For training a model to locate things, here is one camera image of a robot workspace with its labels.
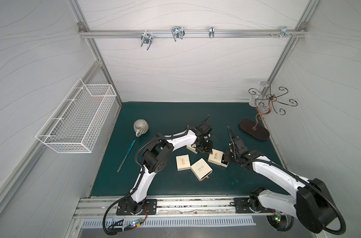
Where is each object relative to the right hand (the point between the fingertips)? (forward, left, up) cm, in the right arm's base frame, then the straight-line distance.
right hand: (227, 153), depth 87 cm
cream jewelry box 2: (-2, +6, -2) cm, 7 cm away
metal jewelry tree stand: (+34, -26, +13) cm, 45 cm away
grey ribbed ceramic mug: (+19, +58, -2) cm, 61 cm away
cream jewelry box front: (-10, +16, -2) cm, 19 cm away
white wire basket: (-1, +76, +28) cm, 81 cm away
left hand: (0, +9, -1) cm, 9 cm away
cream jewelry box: (-6, +27, -1) cm, 27 cm away
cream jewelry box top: (+3, +21, -3) cm, 22 cm away
